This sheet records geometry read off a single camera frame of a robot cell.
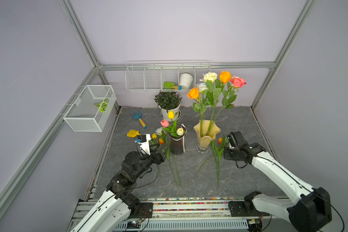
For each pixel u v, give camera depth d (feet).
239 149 1.98
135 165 1.68
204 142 2.73
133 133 3.41
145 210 2.39
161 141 3.17
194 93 2.48
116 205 1.61
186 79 3.07
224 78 2.43
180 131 2.22
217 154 3.01
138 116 3.80
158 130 3.19
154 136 3.32
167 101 3.30
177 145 3.07
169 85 3.30
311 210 1.28
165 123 2.35
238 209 2.42
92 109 2.72
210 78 2.31
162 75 3.24
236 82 2.32
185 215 2.42
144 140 1.99
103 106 2.65
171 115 2.51
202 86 2.41
